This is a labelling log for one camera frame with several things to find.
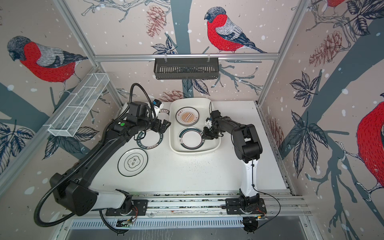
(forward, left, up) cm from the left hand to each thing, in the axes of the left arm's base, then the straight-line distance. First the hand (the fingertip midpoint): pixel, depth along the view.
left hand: (162, 119), depth 76 cm
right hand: (+5, -22, -27) cm, 35 cm away
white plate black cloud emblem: (-11, +22, -28) cm, 37 cm away
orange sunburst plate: (+23, -11, -25) cm, 36 cm away
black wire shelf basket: (+48, +1, 0) cm, 48 cm away
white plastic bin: (+30, -22, -20) cm, 42 cm away
